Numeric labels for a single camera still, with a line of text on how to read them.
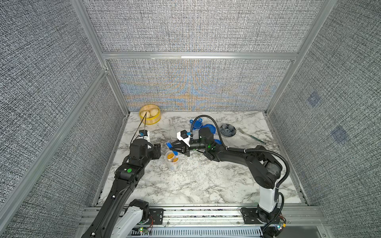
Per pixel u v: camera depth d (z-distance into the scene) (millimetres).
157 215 732
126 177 503
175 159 795
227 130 1064
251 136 1052
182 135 665
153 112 1128
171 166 858
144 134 641
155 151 666
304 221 729
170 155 830
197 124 1130
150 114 1130
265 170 501
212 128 676
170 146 744
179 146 743
